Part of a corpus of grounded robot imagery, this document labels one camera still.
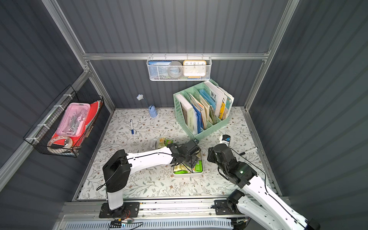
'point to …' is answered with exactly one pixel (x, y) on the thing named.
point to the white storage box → (183, 170)
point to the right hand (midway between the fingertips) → (213, 149)
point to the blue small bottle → (152, 109)
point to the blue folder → (200, 121)
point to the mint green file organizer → (199, 96)
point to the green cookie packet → (168, 142)
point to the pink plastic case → (73, 122)
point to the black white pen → (251, 149)
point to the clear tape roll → (70, 142)
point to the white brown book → (187, 110)
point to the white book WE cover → (217, 95)
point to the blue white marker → (132, 130)
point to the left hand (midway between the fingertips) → (191, 157)
